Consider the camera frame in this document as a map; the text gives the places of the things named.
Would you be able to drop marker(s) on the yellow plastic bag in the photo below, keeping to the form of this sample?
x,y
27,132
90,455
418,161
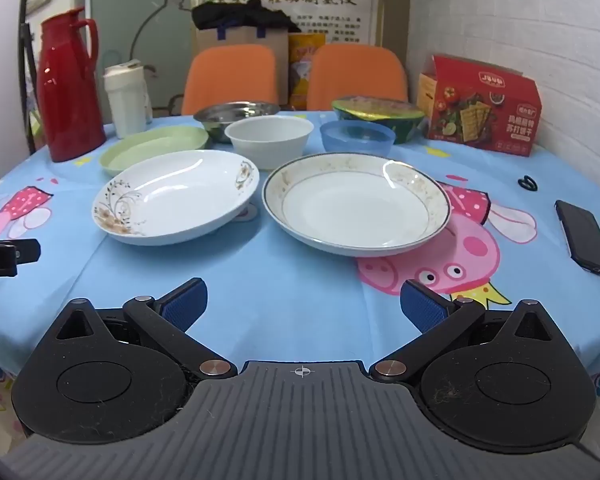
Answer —
x,y
302,70

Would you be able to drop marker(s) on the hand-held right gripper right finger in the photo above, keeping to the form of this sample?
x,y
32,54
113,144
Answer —
x,y
423,306

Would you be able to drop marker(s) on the green instant noodle bowl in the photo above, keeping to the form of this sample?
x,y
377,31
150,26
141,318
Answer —
x,y
380,107

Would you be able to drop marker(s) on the white tumbler cup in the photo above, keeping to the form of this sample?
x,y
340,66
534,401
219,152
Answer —
x,y
127,105

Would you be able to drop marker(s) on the black smartphone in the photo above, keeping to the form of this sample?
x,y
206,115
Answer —
x,y
585,240

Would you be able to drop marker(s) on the red thermos jug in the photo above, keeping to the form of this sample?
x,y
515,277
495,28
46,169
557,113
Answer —
x,y
70,100

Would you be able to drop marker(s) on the white floral plate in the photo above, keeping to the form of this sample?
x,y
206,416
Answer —
x,y
170,195

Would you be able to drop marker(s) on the white gold-rimmed plate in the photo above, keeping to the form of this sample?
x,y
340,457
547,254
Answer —
x,y
350,205

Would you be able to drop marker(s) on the black cloth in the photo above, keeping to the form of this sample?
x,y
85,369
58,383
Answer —
x,y
230,15

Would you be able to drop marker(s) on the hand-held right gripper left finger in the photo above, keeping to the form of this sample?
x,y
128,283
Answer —
x,y
185,306

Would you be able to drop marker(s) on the light green plate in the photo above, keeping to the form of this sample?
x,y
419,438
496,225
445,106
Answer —
x,y
145,147

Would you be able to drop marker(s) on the orange chair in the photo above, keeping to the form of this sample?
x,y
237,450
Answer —
x,y
357,77
230,80

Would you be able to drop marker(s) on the blue translucent bowl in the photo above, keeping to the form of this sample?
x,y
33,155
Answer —
x,y
355,144

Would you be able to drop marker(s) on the red cracker box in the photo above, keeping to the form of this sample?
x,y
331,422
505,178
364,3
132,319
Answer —
x,y
480,110

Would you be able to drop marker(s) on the white bowl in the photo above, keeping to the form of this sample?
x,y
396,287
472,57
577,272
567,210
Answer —
x,y
267,146

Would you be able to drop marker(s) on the black pole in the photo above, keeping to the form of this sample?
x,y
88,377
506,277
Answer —
x,y
30,90

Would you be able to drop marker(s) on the stainless steel bowl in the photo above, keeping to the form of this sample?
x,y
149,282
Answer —
x,y
230,111

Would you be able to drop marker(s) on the cardboard box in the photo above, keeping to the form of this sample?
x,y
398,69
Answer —
x,y
240,37

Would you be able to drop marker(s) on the wall poster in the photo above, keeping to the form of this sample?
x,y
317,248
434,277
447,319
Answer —
x,y
330,10

